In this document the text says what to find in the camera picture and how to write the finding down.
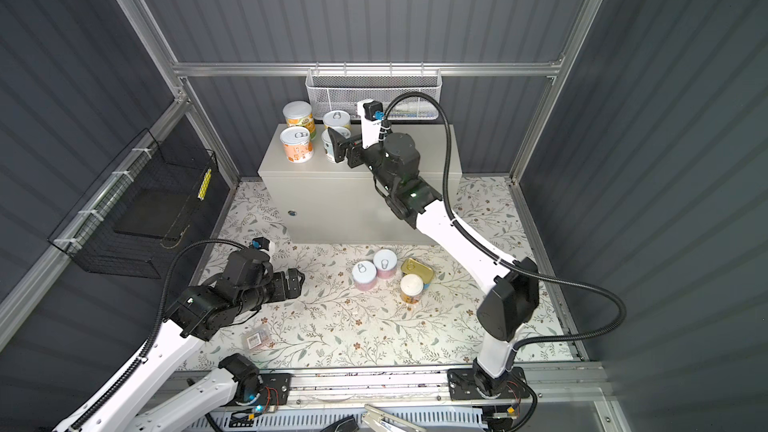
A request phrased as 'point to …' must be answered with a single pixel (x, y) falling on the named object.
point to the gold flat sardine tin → (410, 266)
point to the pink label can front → (364, 274)
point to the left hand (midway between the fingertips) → (289, 279)
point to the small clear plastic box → (257, 340)
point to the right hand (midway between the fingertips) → (349, 126)
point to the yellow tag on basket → (205, 184)
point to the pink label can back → (385, 260)
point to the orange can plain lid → (411, 288)
